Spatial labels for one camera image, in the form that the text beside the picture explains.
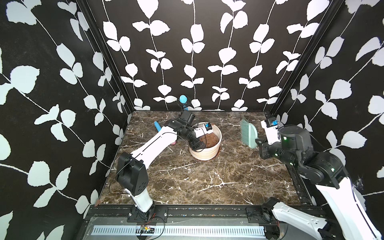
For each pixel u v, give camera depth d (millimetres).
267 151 521
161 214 743
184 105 985
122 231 700
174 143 1011
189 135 687
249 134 660
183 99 929
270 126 498
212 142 903
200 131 700
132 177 450
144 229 706
